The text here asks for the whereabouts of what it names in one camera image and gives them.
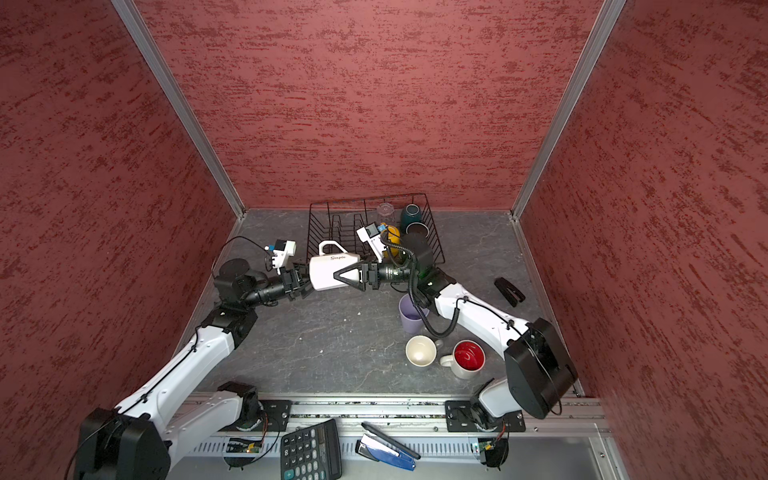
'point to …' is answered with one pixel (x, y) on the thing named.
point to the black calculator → (311, 453)
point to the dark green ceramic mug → (410, 215)
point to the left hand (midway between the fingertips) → (327, 280)
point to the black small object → (509, 291)
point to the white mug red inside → (467, 359)
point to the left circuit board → (239, 445)
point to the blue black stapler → (377, 447)
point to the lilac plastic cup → (412, 319)
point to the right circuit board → (493, 452)
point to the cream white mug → (421, 350)
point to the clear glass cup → (385, 210)
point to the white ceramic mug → (323, 267)
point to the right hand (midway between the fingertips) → (339, 277)
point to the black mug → (417, 231)
